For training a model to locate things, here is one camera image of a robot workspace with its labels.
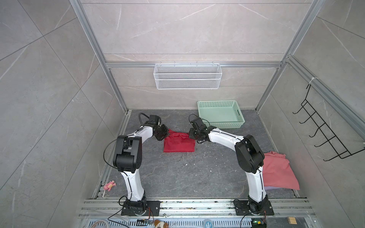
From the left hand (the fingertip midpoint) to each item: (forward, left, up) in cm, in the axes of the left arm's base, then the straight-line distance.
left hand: (170, 129), depth 99 cm
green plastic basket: (+20, -43, -7) cm, 48 cm away
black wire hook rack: (-31, -76, +27) cm, 87 cm away
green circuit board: (-55, -46, -6) cm, 72 cm away
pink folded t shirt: (-33, -64, -1) cm, 71 cm away
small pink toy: (-35, +35, -5) cm, 50 cm away
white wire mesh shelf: (+31, -1, +23) cm, 38 cm away
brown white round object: (-54, +4, -3) cm, 54 cm away
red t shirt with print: (-10, -5, -2) cm, 11 cm away
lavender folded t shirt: (-40, -58, -4) cm, 70 cm away
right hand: (-3, -14, -1) cm, 14 cm away
